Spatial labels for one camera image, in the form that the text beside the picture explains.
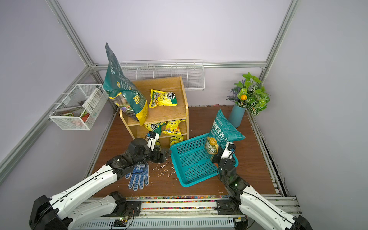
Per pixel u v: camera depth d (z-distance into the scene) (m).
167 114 0.74
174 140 0.94
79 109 0.76
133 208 0.74
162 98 0.76
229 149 0.67
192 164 0.89
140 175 0.85
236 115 0.96
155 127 0.82
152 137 0.68
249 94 0.81
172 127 0.83
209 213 0.73
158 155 0.67
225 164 0.61
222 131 0.75
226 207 0.74
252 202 0.53
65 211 0.41
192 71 1.04
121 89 0.56
